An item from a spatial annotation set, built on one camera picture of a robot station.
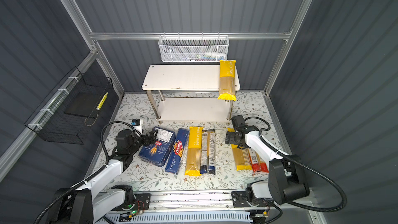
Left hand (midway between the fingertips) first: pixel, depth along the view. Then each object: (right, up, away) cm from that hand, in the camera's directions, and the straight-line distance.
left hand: (149, 130), depth 87 cm
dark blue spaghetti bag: (+33, -16, -2) cm, 37 cm away
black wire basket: (-34, +14, -11) cm, 38 cm away
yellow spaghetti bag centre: (+25, -20, -4) cm, 32 cm away
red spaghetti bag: (+60, -18, -4) cm, 63 cm away
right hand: (+51, -7, +2) cm, 51 cm away
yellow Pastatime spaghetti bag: (+52, -15, 0) cm, 54 cm away
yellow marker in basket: (-22, +16, -8) cm, 28 cm away
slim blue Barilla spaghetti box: (+16, -13, 0) cm, 20 cm away
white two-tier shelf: (+22, +29, -6) cm, 37 cm away
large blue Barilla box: (+5, -12, -4) cm, 14 cm away
